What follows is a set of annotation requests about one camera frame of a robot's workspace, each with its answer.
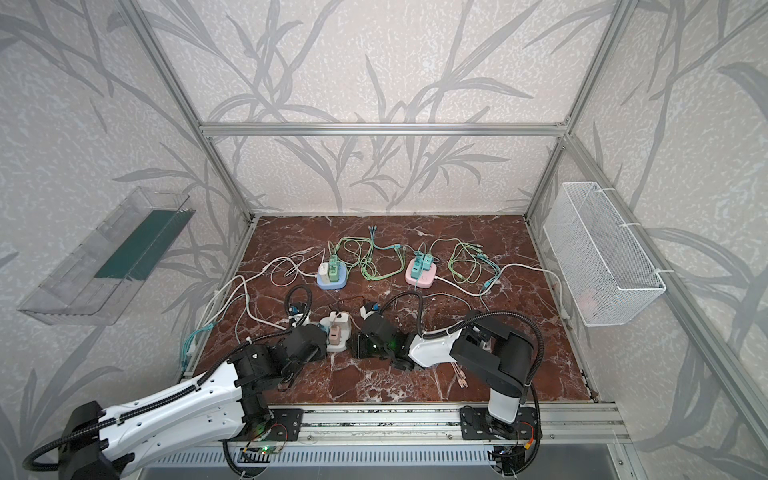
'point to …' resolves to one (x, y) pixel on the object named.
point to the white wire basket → (606, 273)
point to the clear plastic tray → (126, 251)
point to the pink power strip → (421, 272)
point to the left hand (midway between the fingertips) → (331, 329)
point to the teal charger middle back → (418, 259)
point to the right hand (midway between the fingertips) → (350, 334)
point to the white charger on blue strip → (323, 273)
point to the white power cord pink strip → (502, 271)
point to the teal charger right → (428, 259)
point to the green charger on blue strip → (333, 269)
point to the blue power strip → (335, 285)
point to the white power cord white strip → (246, 279)
